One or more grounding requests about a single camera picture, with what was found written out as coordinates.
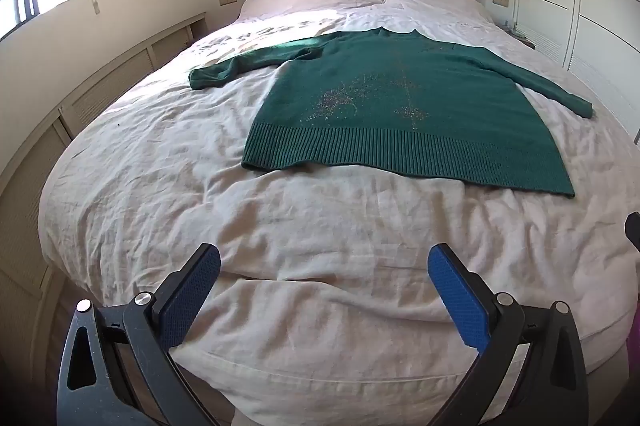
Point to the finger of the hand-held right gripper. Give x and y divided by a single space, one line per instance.
634 231

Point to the bed with white linen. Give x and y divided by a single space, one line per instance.
300 231

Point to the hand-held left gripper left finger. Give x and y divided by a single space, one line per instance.
192 296

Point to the green knit sweater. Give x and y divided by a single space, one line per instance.
380 106

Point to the beige louvred radiator cover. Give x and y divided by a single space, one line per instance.
100 81

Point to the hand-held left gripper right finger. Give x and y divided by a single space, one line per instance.
460 296

